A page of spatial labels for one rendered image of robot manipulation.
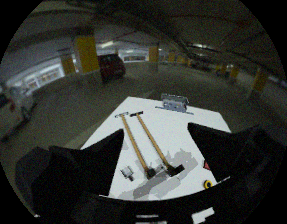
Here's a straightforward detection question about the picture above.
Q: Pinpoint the yellow tape roll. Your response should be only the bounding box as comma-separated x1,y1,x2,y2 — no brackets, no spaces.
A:
203,181,212,189

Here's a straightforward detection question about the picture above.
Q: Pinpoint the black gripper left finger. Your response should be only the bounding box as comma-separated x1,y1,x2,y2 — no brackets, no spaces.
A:
49,128,124,197

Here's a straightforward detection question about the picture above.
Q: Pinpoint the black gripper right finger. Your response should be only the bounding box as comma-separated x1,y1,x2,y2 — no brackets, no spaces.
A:
187,123,263,184

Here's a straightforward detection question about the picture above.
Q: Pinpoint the red rectangular block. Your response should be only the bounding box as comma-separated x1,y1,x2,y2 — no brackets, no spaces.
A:
203,160,211,171

